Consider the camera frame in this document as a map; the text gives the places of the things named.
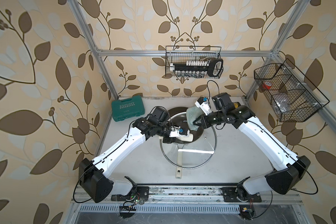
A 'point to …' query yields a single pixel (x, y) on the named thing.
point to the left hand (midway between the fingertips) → (180, 131)
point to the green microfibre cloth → (192, 114)
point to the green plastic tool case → (127, 108)
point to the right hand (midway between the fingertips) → (194, 122)
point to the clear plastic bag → (283, 105)
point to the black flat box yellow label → (236, 104)
